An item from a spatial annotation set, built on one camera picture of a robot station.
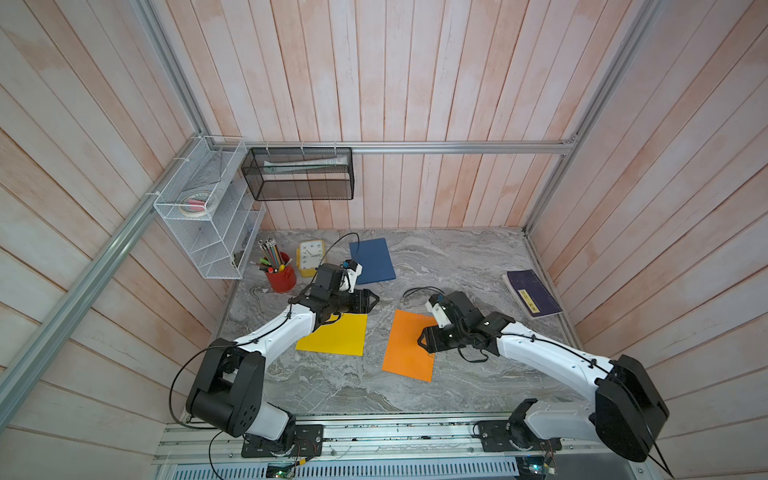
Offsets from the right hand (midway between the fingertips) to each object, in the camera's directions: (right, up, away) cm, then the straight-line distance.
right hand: (425, 338), depth 84 cm
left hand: (-16, +10, +3) cm, 19 cm away
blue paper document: (-15, +23, +34) cm, 43 cm away
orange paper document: (-6, -6, +4) cm, 9 cm away
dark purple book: (+39, +11, +15) cm, 43 cm away
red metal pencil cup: (-45, +16, +12) cm, 49 cm away
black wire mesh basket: (-37, +49, +5) cm, 62 cm away
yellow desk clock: (-40, +24, +26) cm, 53 cm away
